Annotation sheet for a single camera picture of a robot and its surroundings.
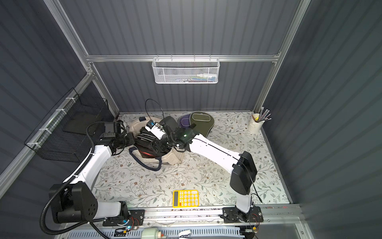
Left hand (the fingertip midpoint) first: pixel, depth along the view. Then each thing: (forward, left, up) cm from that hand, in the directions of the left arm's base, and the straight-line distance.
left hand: (135, 138), depth 85 cm
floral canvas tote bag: (-10, -23, -4) cm, 25 cm away
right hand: (-7, -15, +9) cm, 19 cm away
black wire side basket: (-6, +30, +12) cm, 33 cm away
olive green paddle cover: (+24, -42, -13) cm, 50 cm away
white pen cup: (+16, -76, -7) cm, 78 cm away
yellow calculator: (-29, -29, -15) cm, 44 cm away
